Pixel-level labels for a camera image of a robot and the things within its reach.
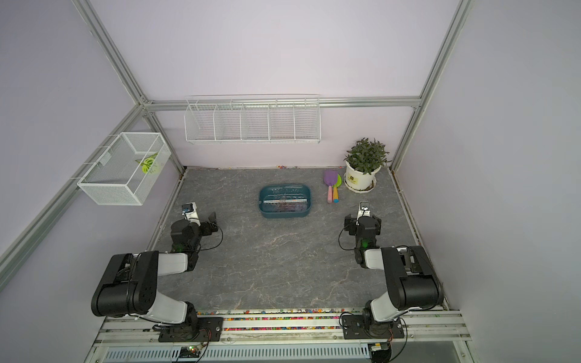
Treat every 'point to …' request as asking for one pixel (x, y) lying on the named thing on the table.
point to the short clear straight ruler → (286, 190)
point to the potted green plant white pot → (364, 159)
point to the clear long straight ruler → (286, 200)
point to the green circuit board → (189, 352)
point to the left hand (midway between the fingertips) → (205, 214)
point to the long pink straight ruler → (297, 205)
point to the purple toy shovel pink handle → (330, 178)
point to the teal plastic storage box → (268, 210)
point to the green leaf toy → (147, 162)
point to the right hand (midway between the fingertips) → (362, 213)
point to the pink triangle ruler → (285, 207)
